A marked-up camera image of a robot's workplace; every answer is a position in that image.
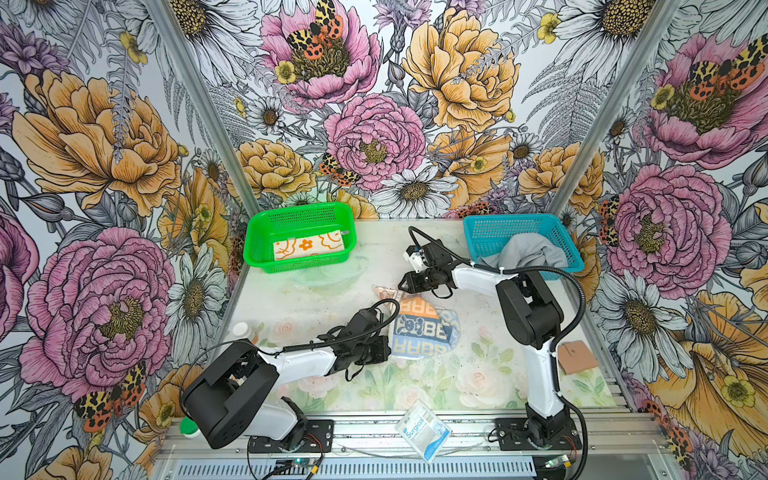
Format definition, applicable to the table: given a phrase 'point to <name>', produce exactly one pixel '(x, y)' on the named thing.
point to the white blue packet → (426, 433)
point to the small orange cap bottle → (241, 330)
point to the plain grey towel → (524, 250)
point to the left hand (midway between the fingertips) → (388, 359)
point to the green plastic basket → (269, 224)
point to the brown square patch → (575, 356)
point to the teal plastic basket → (484, 232)
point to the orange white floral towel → (306, 246)
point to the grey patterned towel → (419, 329)
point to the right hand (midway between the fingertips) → (405, 293)
